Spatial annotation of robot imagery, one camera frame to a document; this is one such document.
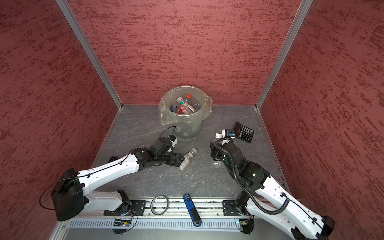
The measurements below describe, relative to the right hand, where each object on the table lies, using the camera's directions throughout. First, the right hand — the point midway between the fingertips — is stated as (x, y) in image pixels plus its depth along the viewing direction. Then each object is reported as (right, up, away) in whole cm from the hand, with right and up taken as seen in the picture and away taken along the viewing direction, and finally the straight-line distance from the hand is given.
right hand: (214, 147), depth 71 cm
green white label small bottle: (-12, -8, +21) cm, 26 cm away
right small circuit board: (+16, -39, 0) cm, 42 cm away
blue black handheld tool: (-11, -31, +1) cm, 33 cm away
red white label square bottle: (-18, +25, +23) cm, 39 cm away
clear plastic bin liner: (-26, +27, +23) cm, 44 cm away
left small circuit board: (-48, -38, +2) cm, 61 cm away
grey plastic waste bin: (-15, +6, +28) cm, 32 cm away
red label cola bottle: (-16, +20, +27) cm, 37 cm away
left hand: (-20, -9, +10) cm, 24 cm away
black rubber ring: (-32, -30, +3) cm, 44 cm away
